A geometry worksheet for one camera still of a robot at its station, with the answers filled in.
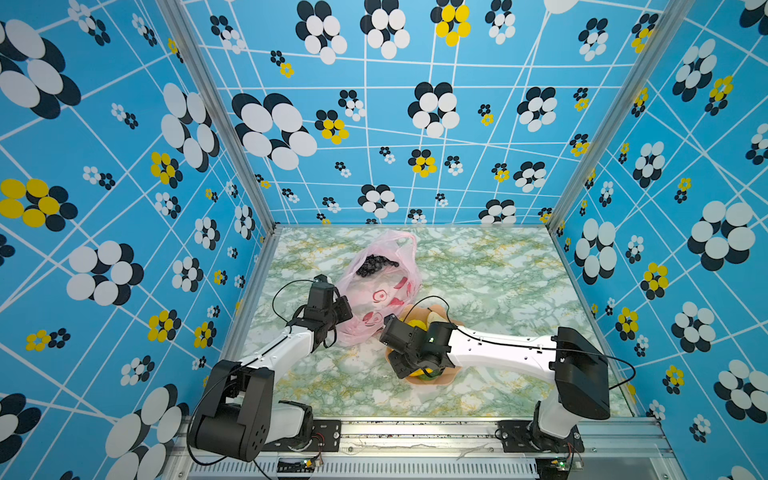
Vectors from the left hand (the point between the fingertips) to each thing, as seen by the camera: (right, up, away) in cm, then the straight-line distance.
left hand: (349, 303), depth 91 cm
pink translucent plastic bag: (+8, -1, +8) cm, 11 cm away
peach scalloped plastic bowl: (+22, -3, -1) cm, 22 cm away
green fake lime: (+24, -18, -10) cm, 32 cm away
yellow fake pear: (+18, +1, -29) cm, 34 cm away
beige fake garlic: (+26, -4, -3) cm, 26 cm away
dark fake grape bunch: (+7, +11, +11) cm, 17 cm away
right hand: (+15, -14, -11) cm, 23 cm away
